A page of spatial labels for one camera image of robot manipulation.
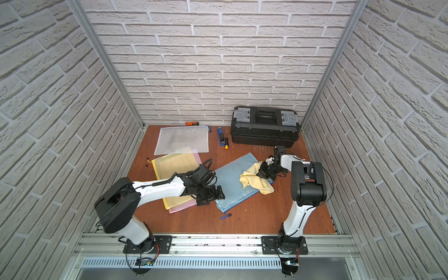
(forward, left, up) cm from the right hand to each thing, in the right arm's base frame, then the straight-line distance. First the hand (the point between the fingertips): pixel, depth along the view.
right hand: (259, 174), depth 96 cm
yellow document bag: (+11, +46, +1) cm, 47 cm away
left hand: (-14, +22, +4) cm, 26 cm away
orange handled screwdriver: (+44, +41, +1) cm, 60 cm away
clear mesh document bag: (+30, +53, +1) cm, 61 cm away
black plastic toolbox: (+22, -5, +16) cm, 28 cm away
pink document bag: (-14, +36, +2) cm, 38 cm away
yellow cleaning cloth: (-6, +2, +2) cm, 7 cm away
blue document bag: (0, +18, -2) cm, 18 cm away
